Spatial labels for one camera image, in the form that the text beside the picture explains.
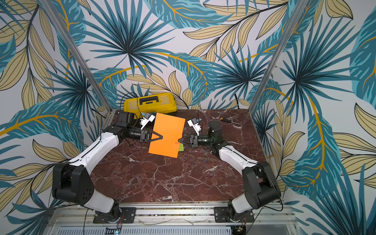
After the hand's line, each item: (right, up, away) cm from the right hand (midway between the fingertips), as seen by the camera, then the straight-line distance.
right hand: (180, 141), depth 75 cm
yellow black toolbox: (-15, +23, +25) cm, 38 cm away
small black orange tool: (+30, +13, +38) cm, 50 cm away
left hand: (-10, +1, -2) cm, 10 cm away
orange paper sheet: (-4, +6, -2) cm, 8 cm away
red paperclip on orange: (-2, -1, 0) cm, 2 cm away
